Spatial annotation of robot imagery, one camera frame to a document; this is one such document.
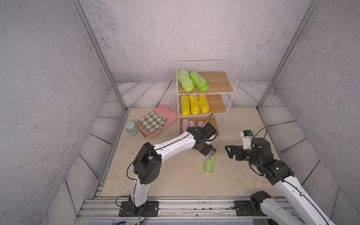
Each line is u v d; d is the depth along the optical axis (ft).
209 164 2.79
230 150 2.21
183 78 2.43
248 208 2.37
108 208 2.44
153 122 3.64
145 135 3.43
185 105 2.77
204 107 2.72
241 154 2.15
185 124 3.43
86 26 2.49
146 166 1.57
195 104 2.78
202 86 2.29
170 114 3.89
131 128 3.24
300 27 2.54
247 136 2.12
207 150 2.43
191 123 3.44
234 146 2.16
